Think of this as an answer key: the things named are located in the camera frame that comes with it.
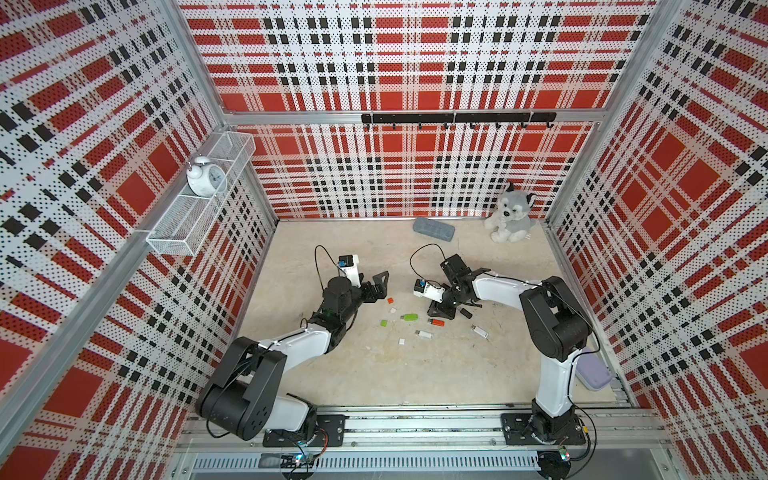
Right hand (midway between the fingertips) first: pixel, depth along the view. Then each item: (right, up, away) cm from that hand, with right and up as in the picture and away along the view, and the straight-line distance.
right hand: (438, 306), depth 96 cm
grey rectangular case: (+1, +27, +19) cm, 32 cm away
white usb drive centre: (-5, -7, -5) cm, 11 cm away
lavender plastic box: (+40, -15, -16) cm, 46 cm away
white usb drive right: (+12, -7, -5) cm, 15 cm away
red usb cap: (-16, +2, +2) cm, 16 cm away
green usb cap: (-18, -5, -3) cm, 18 cm away
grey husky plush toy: (+28, +29, +10) cm, 42 cm away
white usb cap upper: (-15, -1, 0) cm, 15 cm away
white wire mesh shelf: (-78, +29, -5) cm, 83 cm away
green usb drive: (-9, -3, -2) cm, 10 cm away
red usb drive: (0, -5, -3) cm, 6 cm away
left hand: (-18, +12, -8) cm, 23 cm away
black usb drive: (+9, -2, 0) cm, 9 cm away
